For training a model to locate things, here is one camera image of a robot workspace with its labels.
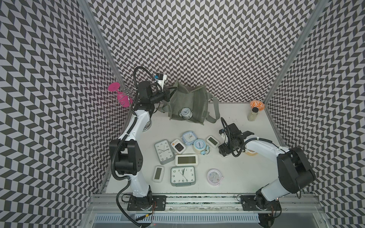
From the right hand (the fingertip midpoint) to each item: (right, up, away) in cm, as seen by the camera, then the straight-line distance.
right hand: (227, 149), depth 89 cm
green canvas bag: (-19, +34, +10) cm, 40 cm away
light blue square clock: (-25, +7, +5) cm, 26 cm away
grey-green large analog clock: (-28, -12, -9) cm, 32 cm away
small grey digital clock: (-42, -12, -11) cm, 45 cm away
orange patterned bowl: (+31, +31, +25) cm, 51 cm away
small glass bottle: (+22, +23, +13) cm, 34 cm away
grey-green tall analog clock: (-40, -1, -1) cm, 40 cm away
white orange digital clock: (-31, +2, +2) cm, 31 cm away
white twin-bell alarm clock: (-27, +24, +14) cm, 38 cm away
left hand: (-31, +38, -10) cm, 50 cm away
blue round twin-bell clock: (-18, +2, 0) cm, 18 cm away
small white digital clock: (-8, +4, +6) cm, 11 cm away
